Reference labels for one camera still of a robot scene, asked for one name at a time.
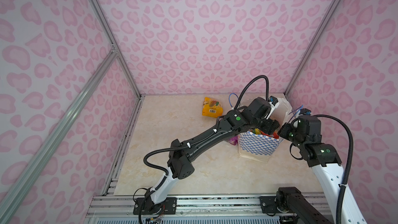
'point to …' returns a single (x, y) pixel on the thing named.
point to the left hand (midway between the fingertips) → (276, 119)
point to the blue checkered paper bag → (260, 147)
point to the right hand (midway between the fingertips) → (282, 124)
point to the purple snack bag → (233, 140)
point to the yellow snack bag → (212, 108)
